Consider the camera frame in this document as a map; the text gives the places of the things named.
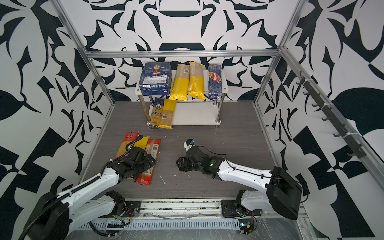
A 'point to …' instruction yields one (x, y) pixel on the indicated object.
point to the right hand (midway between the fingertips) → (180, 162)
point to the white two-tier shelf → (191, 111)
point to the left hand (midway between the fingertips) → (151, 161)
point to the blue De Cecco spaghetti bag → (156, 113)
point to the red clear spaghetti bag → (153, 148)
